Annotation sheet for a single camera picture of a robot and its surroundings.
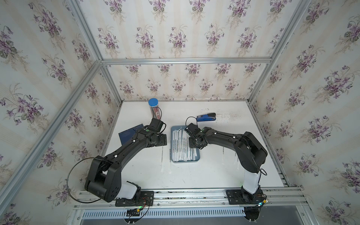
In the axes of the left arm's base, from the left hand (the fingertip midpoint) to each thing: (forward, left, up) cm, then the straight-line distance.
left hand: (161, 142), depth 86 cm
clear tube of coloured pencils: (+24, +7, +11) cm, 27 cm away
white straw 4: (+1, -14, -7) cm, 16 cm away
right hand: (+2, -21, -7) cm, 22 cm away
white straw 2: (+1, -9, -7) cm, 12 cm away
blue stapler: (+23, -32, -4) cm, 40 cm away
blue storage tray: (-4, -22, -7) cm, 24 cm away
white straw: (+1, -7, -8) cm, 11 cm away
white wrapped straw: (-14, 0, -8) cm, 16 cm away
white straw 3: (+1, -12, -7) cm, 14 cm away
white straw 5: (-7, -18, -7) cm, 21 cm away
